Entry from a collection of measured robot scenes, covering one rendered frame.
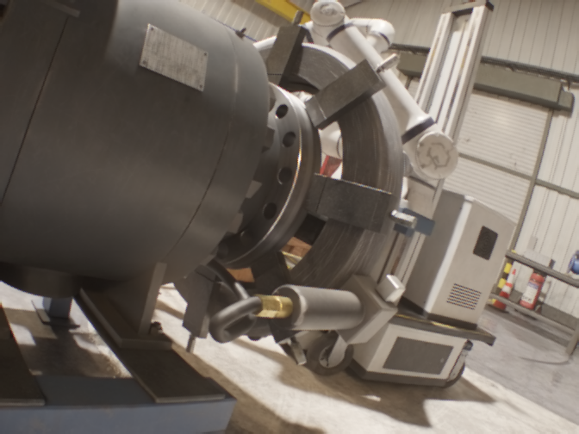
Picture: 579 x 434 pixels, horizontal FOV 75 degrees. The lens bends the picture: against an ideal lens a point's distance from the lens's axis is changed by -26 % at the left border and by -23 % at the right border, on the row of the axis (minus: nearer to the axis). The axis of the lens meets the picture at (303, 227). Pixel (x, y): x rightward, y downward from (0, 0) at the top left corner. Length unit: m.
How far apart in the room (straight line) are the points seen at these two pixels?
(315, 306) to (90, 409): 0.42
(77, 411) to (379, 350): 1.31
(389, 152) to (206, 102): 0.42
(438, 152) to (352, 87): 0.56
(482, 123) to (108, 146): 10.14
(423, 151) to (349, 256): 0.64
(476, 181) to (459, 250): 8.27
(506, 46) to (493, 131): 2.33
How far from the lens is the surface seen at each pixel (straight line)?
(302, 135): 0.99
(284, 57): 1.18
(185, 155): 0.69
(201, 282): 1.17
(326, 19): 1.60
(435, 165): 1.50
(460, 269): 1.94
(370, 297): 0.92
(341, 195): 0.94
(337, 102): 1.02
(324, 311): 0.80
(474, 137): 10.50
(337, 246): 0.96
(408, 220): 0.87
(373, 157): 0.96
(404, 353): 1.82
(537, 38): 11.28
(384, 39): 2.16
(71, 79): 0.59
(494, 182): 9.97
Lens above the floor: 0.62
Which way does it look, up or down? 4 degrees down
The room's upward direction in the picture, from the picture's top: 21 degrees clockwise
